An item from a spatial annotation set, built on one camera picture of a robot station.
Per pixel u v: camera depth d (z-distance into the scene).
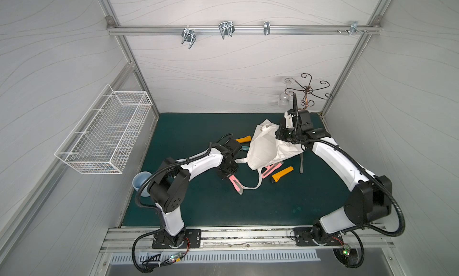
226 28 0.77
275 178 0.90
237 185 0.86
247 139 1.06
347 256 0.72
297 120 0.64
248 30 0.79
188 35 0.76
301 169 0.95
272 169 0.93
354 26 0.77
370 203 0.43
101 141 0.68
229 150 0.67
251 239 0.75
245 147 1.04
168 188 0.47
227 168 0.75
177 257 0.68
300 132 0.64
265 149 1.01
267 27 0.79
